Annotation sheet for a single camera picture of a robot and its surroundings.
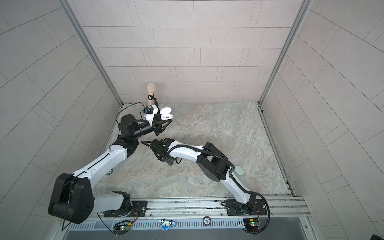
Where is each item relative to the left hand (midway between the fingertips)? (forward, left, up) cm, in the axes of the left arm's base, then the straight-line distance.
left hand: (172, 118), depth 73 cm
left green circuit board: (-43, +20, -26) cm, 54 cm away
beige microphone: (+24, +16, -2) cm, 29 cm away
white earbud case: (+2, +3, +3) cm, 4 cm away
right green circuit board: (-41, -38, -27) cm, 62 cm away
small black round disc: (-40, -17, -26) cm, 50 cm away
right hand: (-8, +2, -30) cm, 31 cm away
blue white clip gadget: (-41, +1, -24) cm, 48 cm away
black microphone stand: (+25, +18, -10) cm, 32 cm away
